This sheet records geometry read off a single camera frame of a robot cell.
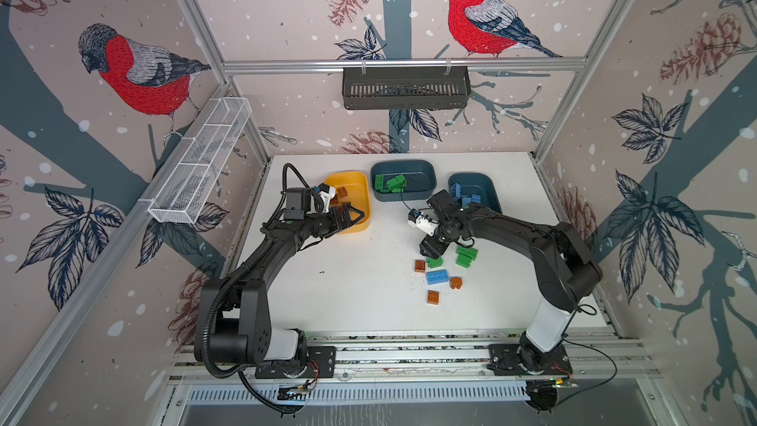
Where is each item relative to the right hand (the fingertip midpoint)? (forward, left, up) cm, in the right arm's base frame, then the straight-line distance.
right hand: (428, 245), depth 92 cm
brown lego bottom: (-16, -1, -2) cm, 16 cm away
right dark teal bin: (+31, -21, -5) cm, 37 cm away
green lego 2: (+22, +12, +1) cm, 25 cm away
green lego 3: (-5, -1, -1) cm, 6 cm away
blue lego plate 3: (-9, -3, -2) cm, 10 cm away
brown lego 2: (-6, +2, -2) cm, 7 cm away
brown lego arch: (-11, -8, -3) cm, 14 cm away
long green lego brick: (+26, +18, +1) cm, 32 cm away
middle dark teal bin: (+31, +2, -1) cm, 32 cm away
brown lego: (+21, +31, +1) cm, 38 cm away
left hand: (0, +22, +14) cm, 26 cm away
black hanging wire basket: (+48, +8, +27) cm, 56 cm away
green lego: (+25, +11, +1) cm, 27 cm away
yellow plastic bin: (+27, +27, -1) cm, 38 cm away
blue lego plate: (+23, -11, 0) cm, 26 cm away
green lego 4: (-1, -13, -2) cm, 13 cm away
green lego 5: (-3, -11, -3) cm, 12 cm away
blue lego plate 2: (+19, -15, -1) cm, 24 cm away
